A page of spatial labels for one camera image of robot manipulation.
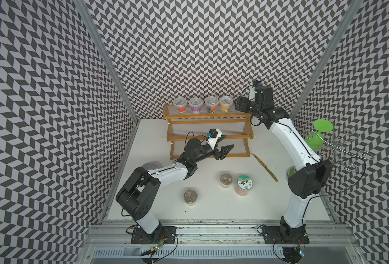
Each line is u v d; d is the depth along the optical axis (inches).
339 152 76.1
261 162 38.8
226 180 33.3
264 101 23.6
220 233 29.6
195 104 31.2
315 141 27.9
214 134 26.1
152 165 35.5
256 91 24.4
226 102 31.8
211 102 31.4
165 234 28.1
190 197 31.0
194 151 25.6
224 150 27.3
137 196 17.7
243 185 31.6
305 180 18.3
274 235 28.9
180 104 31.3
